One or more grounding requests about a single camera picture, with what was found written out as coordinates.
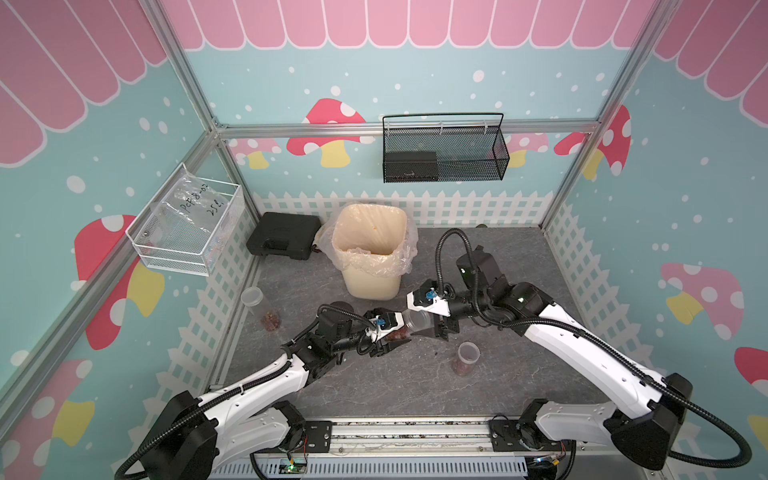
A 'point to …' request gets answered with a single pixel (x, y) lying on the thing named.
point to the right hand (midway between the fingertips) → (415, 309)
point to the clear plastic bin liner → (371, 239)
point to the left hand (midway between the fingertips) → (402, 328)
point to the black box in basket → (411, 166)
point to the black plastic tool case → (285, 234)
